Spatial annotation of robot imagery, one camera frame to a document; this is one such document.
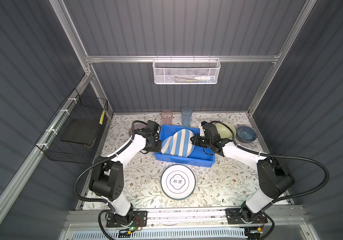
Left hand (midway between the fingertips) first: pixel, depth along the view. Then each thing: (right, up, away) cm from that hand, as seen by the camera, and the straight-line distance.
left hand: (157, 148), depth 89 cm
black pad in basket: (-35, +11, -19) cm, 41 cm away
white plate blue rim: (+12, -19, -6) cm, 23 cm away
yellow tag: (-30, +18, -6) cm, 36 cm away
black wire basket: (-42, +24, -9) cm, 49 cm away
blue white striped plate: (+10, +1, +7) cm, 12 cm away
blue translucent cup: (+19, +23, +19) cm, 35 cm away
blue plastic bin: (+26, -6, +4) cm, 27 cm away
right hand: (+21, +5, 0) cm, 21 cm away
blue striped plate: (+18, +2, 0) cm, 18 cm away
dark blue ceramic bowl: (+62, +8, +16) cm, 64 cm away
